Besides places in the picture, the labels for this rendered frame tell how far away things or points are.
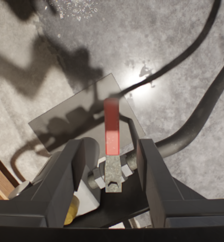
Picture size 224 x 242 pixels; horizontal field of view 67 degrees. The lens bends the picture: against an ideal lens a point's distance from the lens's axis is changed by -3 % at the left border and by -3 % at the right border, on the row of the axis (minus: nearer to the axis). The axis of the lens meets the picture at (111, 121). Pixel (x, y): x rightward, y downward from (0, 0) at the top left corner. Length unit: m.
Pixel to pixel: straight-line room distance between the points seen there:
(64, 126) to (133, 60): 0.39
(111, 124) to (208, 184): 0.81
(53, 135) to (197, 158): 0.66
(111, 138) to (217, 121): 0.67
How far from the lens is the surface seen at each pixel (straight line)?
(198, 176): 0.95
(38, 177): 0.44
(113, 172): 0.28
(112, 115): 0.23
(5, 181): 0.94
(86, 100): 0.72
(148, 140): 0.15
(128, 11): 0.74
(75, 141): 0.16
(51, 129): 0.79
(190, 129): 0.31
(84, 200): 0.33
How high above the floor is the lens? 0.71
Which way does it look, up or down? 73 degrees down
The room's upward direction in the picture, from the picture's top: 177 degrees counter-clockwise
